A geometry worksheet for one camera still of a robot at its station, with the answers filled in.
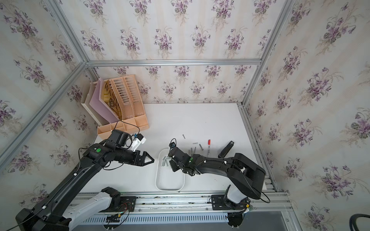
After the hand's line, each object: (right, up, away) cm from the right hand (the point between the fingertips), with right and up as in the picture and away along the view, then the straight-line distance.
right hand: (174, 161), depth 85 cm
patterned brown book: (-45, +40, +13) cm, 61 cm away
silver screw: (+6, +13, +16) cm, 21 cm away
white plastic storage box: (-4, -10, -2) cm, 11 cm away
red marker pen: (+23, +9, +11) cm, 27 cm away
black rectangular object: (+33, +4, +8) cm, 34 cm away
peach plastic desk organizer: (-38, +43, +26) cm, 63 cm away
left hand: (-11, +5, -15) cm, 19 cm away
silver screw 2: (+13, +8, +12) cm, 20 cm away
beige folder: (-48, +25, +6) cm, 54 cm away
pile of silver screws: (-6, -1, +4) cm, 7 cm away
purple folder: (-45, +35, -2) cm, 57 cm away
